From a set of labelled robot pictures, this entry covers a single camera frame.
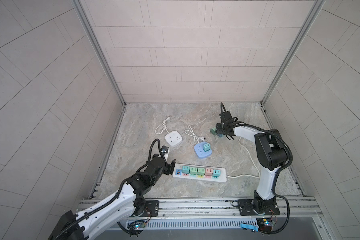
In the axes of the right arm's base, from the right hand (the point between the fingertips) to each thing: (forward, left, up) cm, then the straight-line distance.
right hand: (219, 129), depth 102 cm
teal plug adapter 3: (-6, +1, +1) cm, 6 cm away
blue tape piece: (-54, -2, +1) cm, 54 cm away
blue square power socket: (-16, +16, +3) cm, 23 cm away
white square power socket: (-7, +31, +3) cm, 32 cm away
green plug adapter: (-30, +21, +6) cm, 37 cm away
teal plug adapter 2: (-16, +12, +6) cm, 21 cm away
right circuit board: (-54, -10, -2) cm, 55 cm away
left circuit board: (-51, +48, +2) cm, 70 cm away
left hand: (-21, +31, +7) cm, 39 cm away
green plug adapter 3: (-3, +5, +3) cm, 7 cm away
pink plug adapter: (-31, +13, +5) cm, 34 cm away
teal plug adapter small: (-32, +9, +5) cm, 33 cm away
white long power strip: (-29, +29, +2) cm, 41 cm away
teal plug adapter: (-29, +25, +6) cm, 39 cm away
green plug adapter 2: (-30, +17, +6) cm, 35 cm away
